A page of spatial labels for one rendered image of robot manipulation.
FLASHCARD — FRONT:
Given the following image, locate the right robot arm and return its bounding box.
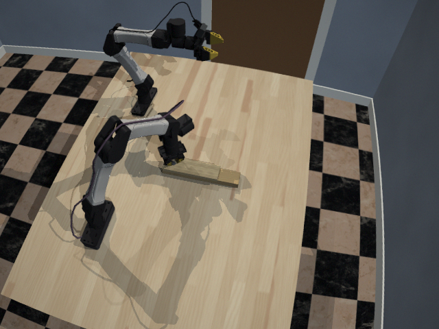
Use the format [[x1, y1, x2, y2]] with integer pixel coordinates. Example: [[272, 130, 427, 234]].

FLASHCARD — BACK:
[[80, 112, 194, 247]]

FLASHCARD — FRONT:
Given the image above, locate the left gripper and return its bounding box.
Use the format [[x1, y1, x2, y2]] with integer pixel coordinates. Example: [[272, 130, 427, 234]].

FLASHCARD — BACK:
[[185, 29, 224, 62]]

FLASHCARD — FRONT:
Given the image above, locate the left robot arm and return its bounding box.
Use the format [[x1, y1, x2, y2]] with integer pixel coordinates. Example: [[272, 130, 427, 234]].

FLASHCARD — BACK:
[[103, 18, 208, 116]]

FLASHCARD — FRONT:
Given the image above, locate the light wooden plank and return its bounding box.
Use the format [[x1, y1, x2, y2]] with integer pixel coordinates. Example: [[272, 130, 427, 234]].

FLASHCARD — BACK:
[[162, 169, 241, 188]]

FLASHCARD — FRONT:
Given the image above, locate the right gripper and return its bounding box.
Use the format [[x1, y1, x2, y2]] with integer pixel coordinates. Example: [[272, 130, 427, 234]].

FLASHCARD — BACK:
[[158, 141, 187, 166]]

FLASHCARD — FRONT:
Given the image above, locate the light wooden slat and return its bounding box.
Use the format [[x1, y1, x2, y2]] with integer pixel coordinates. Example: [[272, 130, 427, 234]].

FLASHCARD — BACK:
[[162, 159, 220, 181]]

